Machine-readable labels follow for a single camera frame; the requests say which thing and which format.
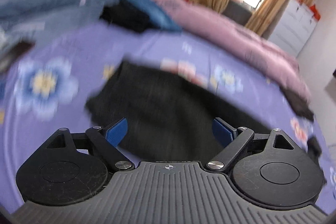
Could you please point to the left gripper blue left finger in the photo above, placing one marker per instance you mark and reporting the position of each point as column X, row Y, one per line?
column 105, row 140

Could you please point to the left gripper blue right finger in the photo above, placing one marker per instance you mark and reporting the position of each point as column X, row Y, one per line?
column 234, row 141

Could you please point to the dark grey knit pants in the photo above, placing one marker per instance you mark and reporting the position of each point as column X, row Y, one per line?
column 169, row 118

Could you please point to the folded dark brown garment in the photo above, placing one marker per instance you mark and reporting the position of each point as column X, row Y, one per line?
column 298, row 105

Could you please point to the purple floral bed sheet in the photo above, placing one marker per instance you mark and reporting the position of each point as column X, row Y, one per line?
column 48, row 87

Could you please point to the pink quilt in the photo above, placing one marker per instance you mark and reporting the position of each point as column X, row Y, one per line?
column 241, row 42

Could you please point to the white drawer cabinet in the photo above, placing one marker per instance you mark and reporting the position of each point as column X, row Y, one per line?
column 293, row 28

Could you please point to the black folded garment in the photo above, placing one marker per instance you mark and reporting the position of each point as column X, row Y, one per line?
column 127, row 17

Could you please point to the blue denim jeans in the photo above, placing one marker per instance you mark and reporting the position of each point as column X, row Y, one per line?
column 157, row 16

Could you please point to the light blue denim clothes pile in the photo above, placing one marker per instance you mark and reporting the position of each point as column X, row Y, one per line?
column 41, row 21

